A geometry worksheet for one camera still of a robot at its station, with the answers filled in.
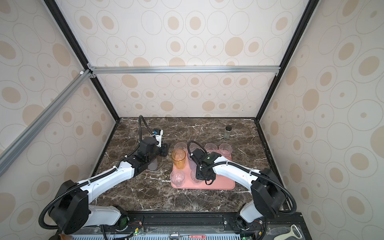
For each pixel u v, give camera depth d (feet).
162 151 2.45
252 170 1.56
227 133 3.38
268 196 1.41
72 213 1.32
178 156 3.09
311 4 2.21
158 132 2.40
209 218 2.52
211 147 3.23
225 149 3.22
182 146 3.19
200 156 2.17
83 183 1.46
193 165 2.85
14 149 1.72
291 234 2.30
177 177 2.94
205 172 1.95
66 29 2.43
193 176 2.61
